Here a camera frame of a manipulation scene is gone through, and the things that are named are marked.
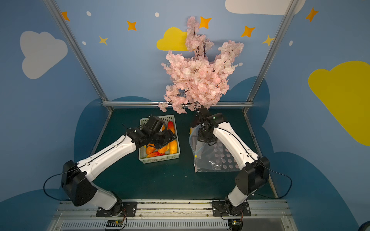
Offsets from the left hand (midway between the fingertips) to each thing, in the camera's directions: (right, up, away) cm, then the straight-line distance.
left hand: (175, 137), depth 79 cm
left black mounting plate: (-24, -38, -4) cm, 45 cm away
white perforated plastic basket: (-23, -12, +14) cm, 29 cm away
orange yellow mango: (-2, -7, +13) cm, 15 cm away
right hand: (+18, -1, +2) cm, 18 cm away
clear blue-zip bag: (+19, -13, +7) cm, 24 cm away
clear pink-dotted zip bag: (+34, -17, +14) cm, 41 cm away
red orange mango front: (-14, -12, +12) cm, 22 cm away
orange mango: (-17, -9, +11) cm, 22 cm away
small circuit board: (-31, -45, -6) cm, 55 cm away
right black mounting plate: (+24, -37, -5) cm, 44 cm away
